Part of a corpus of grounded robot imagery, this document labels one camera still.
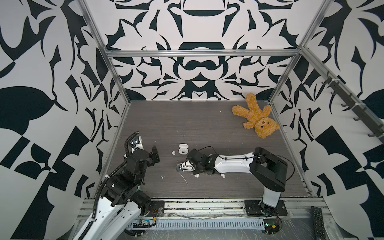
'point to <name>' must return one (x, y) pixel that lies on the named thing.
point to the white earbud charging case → (183, 149)
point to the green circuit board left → (144, 223)
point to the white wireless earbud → (173, 153)
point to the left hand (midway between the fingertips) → (145, 147)
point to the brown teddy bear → (265, 127)
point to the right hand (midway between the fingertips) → (190, 159)
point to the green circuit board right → (271, 226)
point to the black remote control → (319, 232)
